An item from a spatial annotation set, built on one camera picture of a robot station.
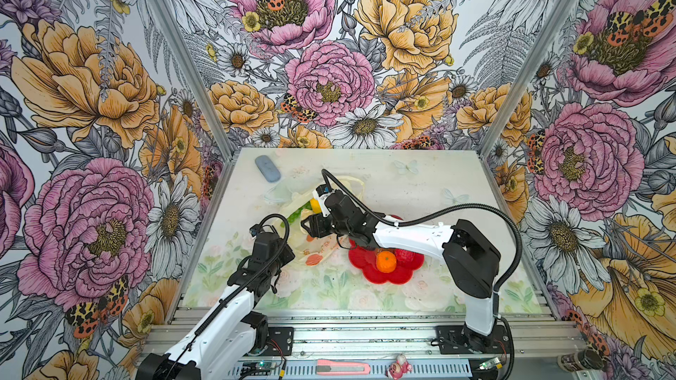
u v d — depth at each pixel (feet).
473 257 1.71
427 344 2.48
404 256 2.79
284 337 2.43
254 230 2.53
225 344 1.86
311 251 2.93
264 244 2.11
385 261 2.79
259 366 2.34
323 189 2.51
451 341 2.40
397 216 2.07
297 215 2.86
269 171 3.67
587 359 2.07
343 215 2.21
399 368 2.25
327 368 2.29
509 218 1.59
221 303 1.72
